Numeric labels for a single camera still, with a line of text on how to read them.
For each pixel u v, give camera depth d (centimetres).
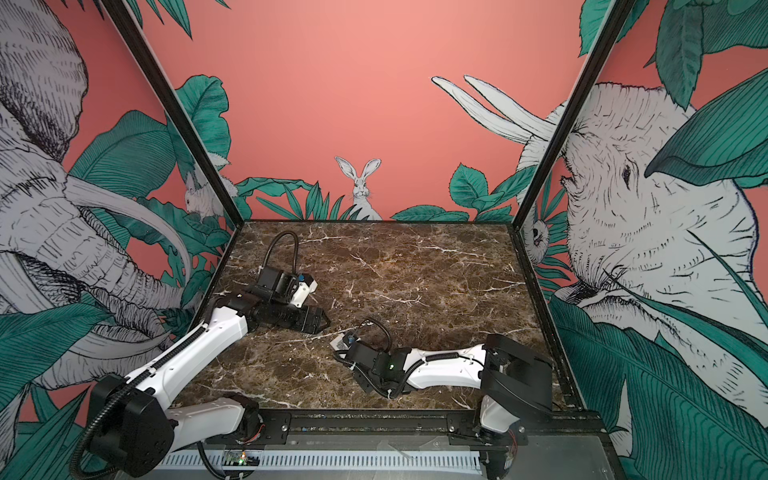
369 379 60
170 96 84
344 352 66
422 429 75
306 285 75
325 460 70
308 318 71
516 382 43
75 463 36
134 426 38
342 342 75
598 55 75
